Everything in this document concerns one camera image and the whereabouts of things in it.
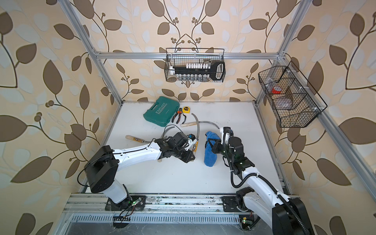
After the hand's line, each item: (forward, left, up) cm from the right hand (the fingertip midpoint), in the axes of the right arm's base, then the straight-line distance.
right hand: (209, 139), depth 82 cm
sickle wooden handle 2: (-17, +23, +13) cm, 32 cm away
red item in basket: (+20, -39, +18) cm, 47 cm away
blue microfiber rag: (-9, 0, -3) cm, 10 cm away
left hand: (-6, +10, -6) cm, 13 cm away
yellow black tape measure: (+36, +14, -13) cm, 41 cm away
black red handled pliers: (+32, +19, -13) cm, 40 cm away
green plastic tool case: (+30, +31, -9) cm, 44 cm away
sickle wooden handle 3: (+21, +12, -13) cm, 27 cm away
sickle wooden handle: (+11, +51, -13) cm, 54 cm away
